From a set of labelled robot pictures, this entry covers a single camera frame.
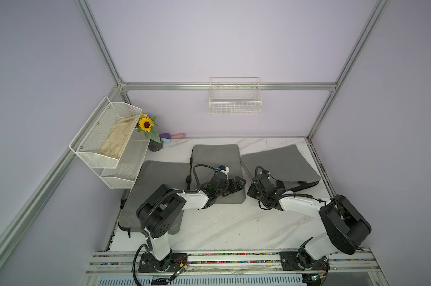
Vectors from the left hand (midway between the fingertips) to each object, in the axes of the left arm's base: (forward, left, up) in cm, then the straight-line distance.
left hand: (241, 185), depth 90 cm
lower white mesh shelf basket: (+3, +60, +4) cm, 60 cm away
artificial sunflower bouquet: (+28, +51, +16) cm, 61 cm away
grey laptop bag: (+10, +50, -6) cm, 51 cm away
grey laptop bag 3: (+18, -29, -6) cm, 34 cm away
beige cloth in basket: (+8, +57, +23) cm, 62 cm away
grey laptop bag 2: (+21, +20, -4) cm, 29 cm away
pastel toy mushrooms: (+39, +48, -5) cm, 62 cm away
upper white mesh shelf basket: (+11, +64, +23) cm, 69 cm away
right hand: (-1, -6, -5) cm, 7 cm away
